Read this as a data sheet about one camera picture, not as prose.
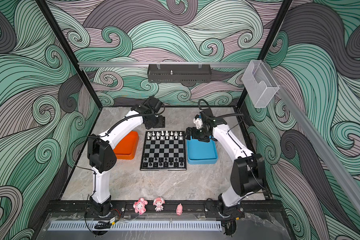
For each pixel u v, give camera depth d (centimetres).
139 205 71
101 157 51
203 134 71
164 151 93
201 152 95
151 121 75
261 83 79
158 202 73
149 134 101
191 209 74
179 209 73
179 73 94
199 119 80
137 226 70
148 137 99
